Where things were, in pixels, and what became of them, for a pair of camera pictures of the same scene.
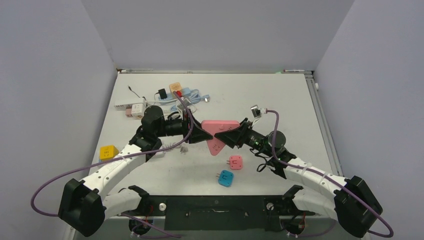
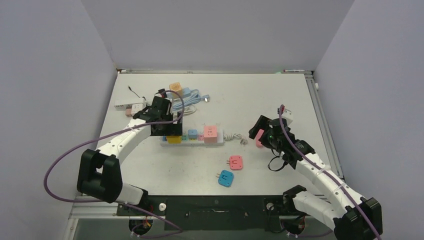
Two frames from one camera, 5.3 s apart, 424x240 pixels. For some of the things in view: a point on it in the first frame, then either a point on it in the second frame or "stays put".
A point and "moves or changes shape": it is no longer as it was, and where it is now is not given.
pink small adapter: (128, 112) stays put
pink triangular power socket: (211, 127) moves or changes shape
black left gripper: (198, 134) → (174, 129)
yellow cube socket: (108, 152) moves or changes shape
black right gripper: (235, 136) → (263, 123)
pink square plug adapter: (235, 162) stays put
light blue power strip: (185, 92) stays put
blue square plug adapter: (225, 178) stays put
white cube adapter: (137, 111) stays put
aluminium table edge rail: (325, 123) stays put
